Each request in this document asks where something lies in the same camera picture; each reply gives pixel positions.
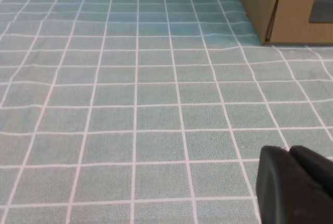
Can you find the cyan checkered tablecloth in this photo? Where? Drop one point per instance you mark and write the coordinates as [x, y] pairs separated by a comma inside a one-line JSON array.
[[148, 111]]

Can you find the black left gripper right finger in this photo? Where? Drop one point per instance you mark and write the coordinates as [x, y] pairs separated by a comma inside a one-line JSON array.
[[316, 166]]

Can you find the lower brown cardboard shoebox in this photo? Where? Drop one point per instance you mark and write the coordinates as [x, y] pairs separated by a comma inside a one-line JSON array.
[[291, 22]]

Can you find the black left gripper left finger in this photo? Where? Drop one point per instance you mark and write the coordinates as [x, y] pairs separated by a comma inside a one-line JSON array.
[[286, 193]]

